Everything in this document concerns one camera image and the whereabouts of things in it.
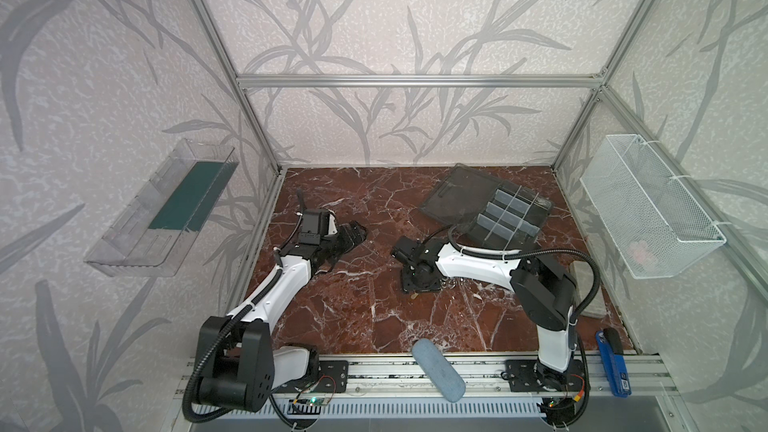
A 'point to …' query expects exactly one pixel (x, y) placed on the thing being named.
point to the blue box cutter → (614, 361)
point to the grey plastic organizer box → (487, 212)
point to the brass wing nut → (413, 296)
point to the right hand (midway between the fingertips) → (409, 279)
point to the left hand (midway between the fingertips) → (363, 228)
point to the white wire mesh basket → (655, 226)
